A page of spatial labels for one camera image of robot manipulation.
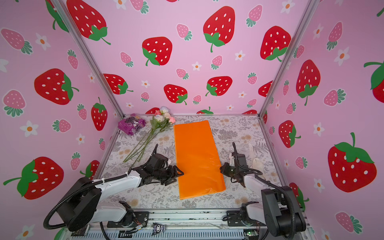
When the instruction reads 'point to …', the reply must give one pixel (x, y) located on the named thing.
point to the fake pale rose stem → (164, 110)
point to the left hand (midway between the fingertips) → (182, 176)
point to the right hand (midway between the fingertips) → (219, 167)
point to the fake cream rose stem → (166, 115)
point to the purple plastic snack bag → (131, 124)
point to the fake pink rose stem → (172, 120)
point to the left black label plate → (79, 232)
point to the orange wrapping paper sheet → (198, 157)
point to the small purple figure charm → (157, 228)
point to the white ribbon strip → (257, 165)
